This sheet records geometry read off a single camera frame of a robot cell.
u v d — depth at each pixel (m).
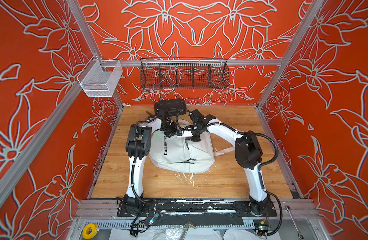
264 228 0.68
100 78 0.93
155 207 0.73
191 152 0.88
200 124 0.71
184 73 0.97
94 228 0.68
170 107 1.10
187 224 0.68
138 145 0.60
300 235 0.66
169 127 0.95
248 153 0.54
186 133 0.82
